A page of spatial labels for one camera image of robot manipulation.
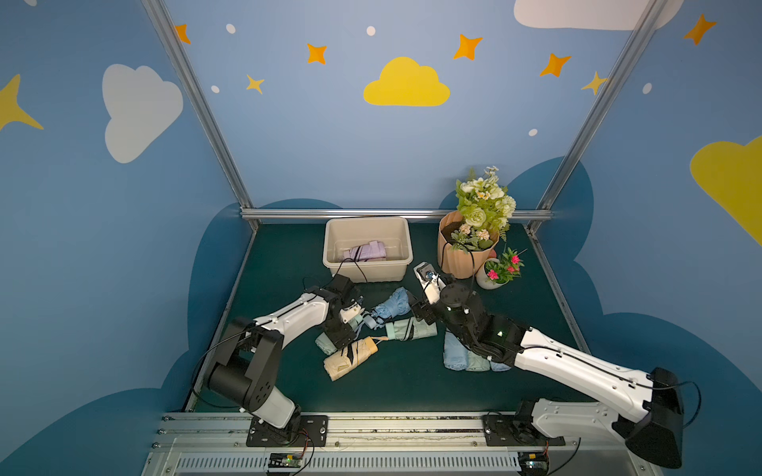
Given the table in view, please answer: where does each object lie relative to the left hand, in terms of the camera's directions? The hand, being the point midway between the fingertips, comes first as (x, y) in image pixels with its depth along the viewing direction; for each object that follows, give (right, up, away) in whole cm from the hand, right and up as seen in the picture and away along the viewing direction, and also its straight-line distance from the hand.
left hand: (335, 325), depth 91 cm
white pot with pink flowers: (+50, +16, +1) cm, 53 cm away
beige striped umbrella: (+5, -7, -7) cm, 11 cm away
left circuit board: (-9, -29, -19) cm, 36 cm away
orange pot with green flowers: (+43, +28, +3) cm, 52 cm away
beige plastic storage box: (0, +30, +17) cm, 34 cm away
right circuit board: (+53, -30, -18) cm, 63 cm away
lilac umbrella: (+11, +24, +17) cm, 31 cm away
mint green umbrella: (-3, -4, -5) cm, 7 cm away
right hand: (+26, +16, -17) cm, 35 cm away
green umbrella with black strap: (+23, -1, 0) cm, 23 cm away
